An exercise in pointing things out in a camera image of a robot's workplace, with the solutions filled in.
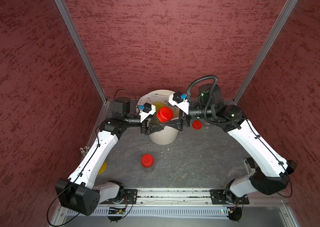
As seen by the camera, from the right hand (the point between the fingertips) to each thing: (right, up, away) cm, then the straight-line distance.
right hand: (167, 115), depth 59 cm
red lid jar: (-11, -26, +17) cm, 33 cm away
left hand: (-3, -4, +6) cm, 8 cm away
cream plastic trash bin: (+2, -14, +27) cm, 30 cm away
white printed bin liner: (-9, +9, +25) cm, 28 cm away
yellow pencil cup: (-39, -33, +24) cm, 56 cm away
